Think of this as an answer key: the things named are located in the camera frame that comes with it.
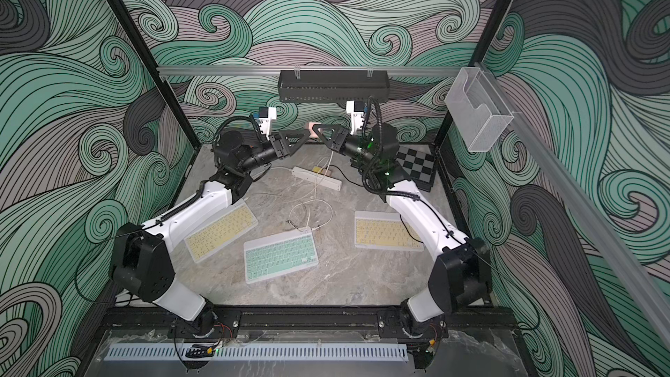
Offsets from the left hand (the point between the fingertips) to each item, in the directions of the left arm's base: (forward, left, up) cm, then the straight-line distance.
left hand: (309, 133), depth 66 cm
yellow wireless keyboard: (-4, +30, -40) cm, 50 cm away
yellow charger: (+19, 0, -38) cm, 43 cm away
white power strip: (+15, 0, -38) cm, 41 cm away
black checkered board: (+21, -43, -36) cm, 59 cm away
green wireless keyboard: (-17, +13, -40) cm, 46 cm away
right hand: (+2, -2, 0) cm, 3 cm away
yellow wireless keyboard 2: (-7, -26, -41) cm, 49 cm away
